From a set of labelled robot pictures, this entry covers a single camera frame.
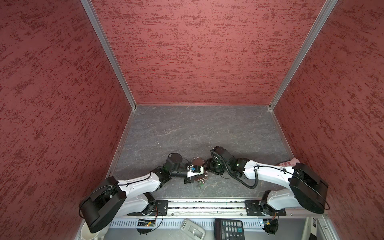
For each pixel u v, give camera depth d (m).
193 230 0.68
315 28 0.78
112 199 0.42
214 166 0.73
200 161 0.89
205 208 0.76
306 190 0.42
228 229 0.67
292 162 0.87
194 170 0.64
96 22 0.76
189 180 0.69
